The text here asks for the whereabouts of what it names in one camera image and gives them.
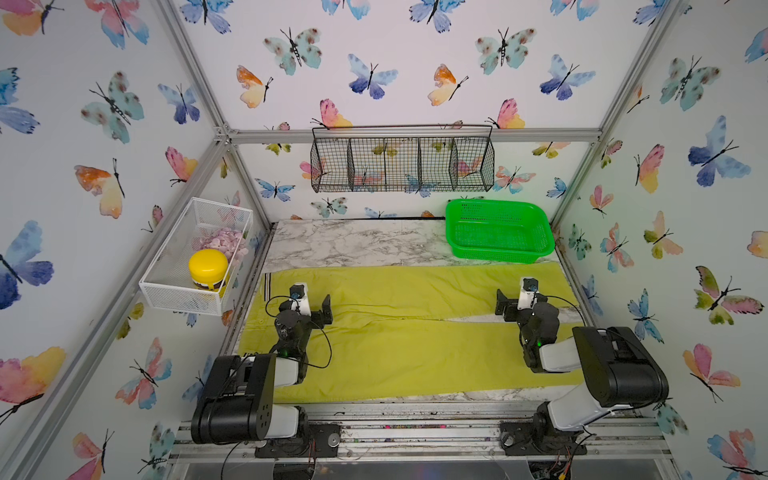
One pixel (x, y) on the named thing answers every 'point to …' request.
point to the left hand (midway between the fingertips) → (314, 293)
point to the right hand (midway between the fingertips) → (519, 288)
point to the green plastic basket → (498, 230)
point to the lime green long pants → (411, 330)
